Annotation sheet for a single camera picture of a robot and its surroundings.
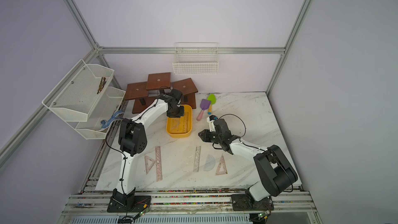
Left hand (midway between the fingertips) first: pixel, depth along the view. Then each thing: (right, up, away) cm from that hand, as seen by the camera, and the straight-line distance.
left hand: (179, 116), depth 99 cm
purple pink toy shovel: (+16, +8, +16) cm, 24 cm away
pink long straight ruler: (-10, -27, -12) cm, 31 cm away
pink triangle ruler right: (+26, -26, -11) cm, 39 cm away
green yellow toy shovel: (+22, +13, +21) cm, 33 cm away
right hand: (+14, -11, -10) cm, 20 cm away
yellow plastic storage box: (0, -7, +1) cm, 7 cm away
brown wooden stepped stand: (-13, +20, -3) cm, 25 cm away
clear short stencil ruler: (+12, -23, -8) cm, 27 cm away
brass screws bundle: (-39, +18, -17) cm, 46 cm away
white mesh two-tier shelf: (-46, +10, -20) cm, 51 cm away
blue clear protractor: (+19, -26, -12) cm, 35 cm away
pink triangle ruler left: (-14, -27, -13) cm, 33 cm away
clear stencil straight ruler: (+3, -4, +6) cm, 8 cm away
